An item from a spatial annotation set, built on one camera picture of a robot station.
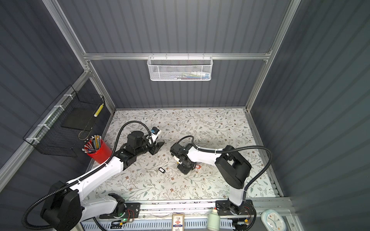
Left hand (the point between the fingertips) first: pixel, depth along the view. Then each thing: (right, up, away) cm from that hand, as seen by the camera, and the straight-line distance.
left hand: (159, 139), depth 83 cm
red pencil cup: (-39, -7, +4) cm, 40 cm away
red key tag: (+23, -18, +6) cm, 30 cm away
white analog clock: (+57, -38, -15) cm, 70 cm away
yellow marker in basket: (-35, +17, -2) cm, 38 cm away
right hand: (+16, -20, +5) cm, 26 cm away
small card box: (+12, -39, -14) cm, 43 cm away
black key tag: (0, -20, +4) cm, 20 cm away
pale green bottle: (+28, -35, -19) cm, 49 cm away
